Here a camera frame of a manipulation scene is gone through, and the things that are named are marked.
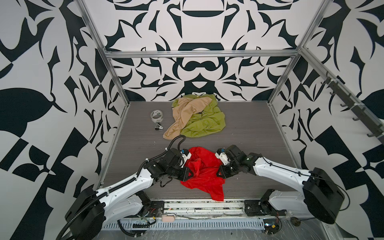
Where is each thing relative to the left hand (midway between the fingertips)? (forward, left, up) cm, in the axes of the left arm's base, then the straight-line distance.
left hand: (193, 172), depth 77 cm
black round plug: (-22, -46, -6) cm, 51 cm away
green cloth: (+37, -12, -5) cm, 39 cm away
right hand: (+1, -13, -4) cm, 14 cm away
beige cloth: (+39, +7, +1) cm, 40 cm away
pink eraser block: (-19, +12, -6) cm, 23 cm away
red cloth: (+5, -7, -5) cm, 10 cm away
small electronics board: (-23, -35, -9) cm, 43 cm away
